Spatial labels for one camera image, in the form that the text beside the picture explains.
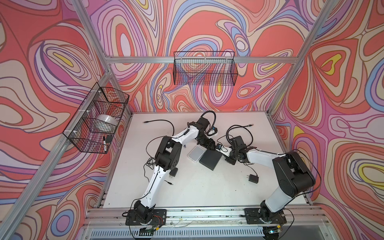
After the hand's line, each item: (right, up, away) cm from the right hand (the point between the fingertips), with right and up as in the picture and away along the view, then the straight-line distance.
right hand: (228, 156), depth 96 cm
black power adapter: (-35, -8, -10) cm, 37 cm away
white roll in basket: (-66, +24, -22) cm, 74 cm away
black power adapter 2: (+12, -11, -11) cm, 20 cm away
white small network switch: (-21, +2, 0) cm, 21 cm away
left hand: (-9, +6, +1) cm, 11 cm away
